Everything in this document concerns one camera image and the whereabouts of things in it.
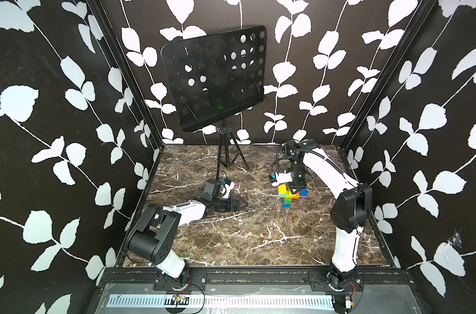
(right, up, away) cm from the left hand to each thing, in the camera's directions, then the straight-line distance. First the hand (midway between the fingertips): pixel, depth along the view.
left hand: (242, 202), depth 89 cm
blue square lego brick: (+22, -3, +7) cm, 23 cm away
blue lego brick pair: (+27, +5, -3) cm, 28 cm away
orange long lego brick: (+25, +4, -3) cm, 25 cm away
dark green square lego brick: (+22, 0, +2) cm, 22 cm away
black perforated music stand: (-19, +75, +38) cm, 86 cm away
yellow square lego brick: (+17, +7, -5) cm, 19 cm away
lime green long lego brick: (+21, +4, -3) cm, 21 cm away
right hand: (+23, +9, -2) cm, 25 cm away
